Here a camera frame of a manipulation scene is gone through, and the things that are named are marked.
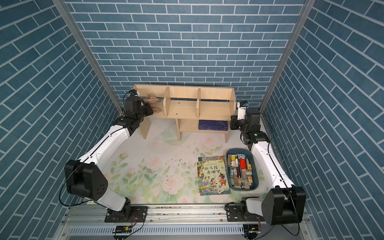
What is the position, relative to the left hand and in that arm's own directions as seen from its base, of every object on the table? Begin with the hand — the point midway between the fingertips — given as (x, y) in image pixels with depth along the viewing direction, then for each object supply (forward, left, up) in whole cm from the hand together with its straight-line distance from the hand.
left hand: (153, 103), depth 84 cm
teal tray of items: (-27, -52, -26) cm, 65 cm away
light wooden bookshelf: (-7, -25, +2) cm, 26 cm away
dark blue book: (-4, -35, -13) cm, 38 cm away
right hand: (-8, -46, -1) cm, 47 cm away
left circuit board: (-55, +10, -33) cm, 65 cm away
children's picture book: (-31, -35, -28) cm, 54 cm away
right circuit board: (-56, -52, -29) cm, 81 cm away
